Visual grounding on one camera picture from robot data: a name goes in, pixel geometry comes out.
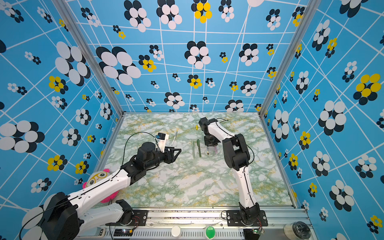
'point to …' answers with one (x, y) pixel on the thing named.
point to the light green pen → (193, 149)
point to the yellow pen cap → (196, 127)
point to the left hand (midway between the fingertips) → (179, 149)
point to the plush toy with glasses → (96, 177)
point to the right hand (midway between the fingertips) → (215, 144)
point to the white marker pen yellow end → (177, 130)
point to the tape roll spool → (296, 230)
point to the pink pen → (215, 149)
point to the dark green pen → (198, 142)
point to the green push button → (210, 232)
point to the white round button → (176, 231)
